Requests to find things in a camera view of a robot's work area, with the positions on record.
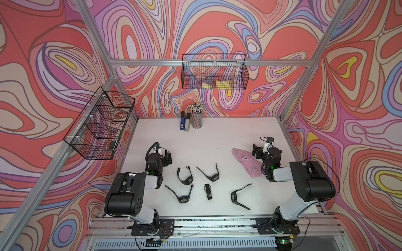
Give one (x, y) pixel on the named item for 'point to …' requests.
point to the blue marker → (182, 120)
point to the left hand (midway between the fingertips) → (162, 153)
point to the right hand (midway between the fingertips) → (261, 147)
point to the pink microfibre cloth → (250, 163)
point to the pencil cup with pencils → (196, 110)
